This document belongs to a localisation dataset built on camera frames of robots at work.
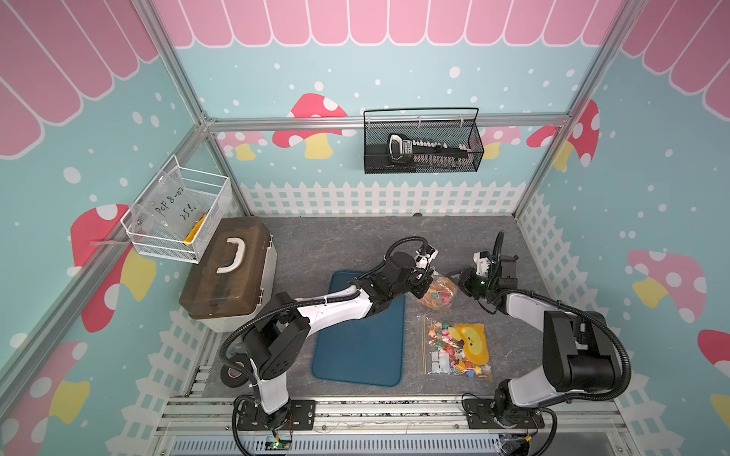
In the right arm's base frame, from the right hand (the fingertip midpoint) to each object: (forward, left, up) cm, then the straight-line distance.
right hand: (449, 274), depth 92 cm
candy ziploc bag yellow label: (-22, +1, -7) cm, 23 cm away
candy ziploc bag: (-6, +4, -2) cm, 7 cm away
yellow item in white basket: (-1, +72, +23) cm, 76 cm away
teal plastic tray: (-22, +26, -8) cm, 35 cm away
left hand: (-5, +8, +8) cm, 12 cm away
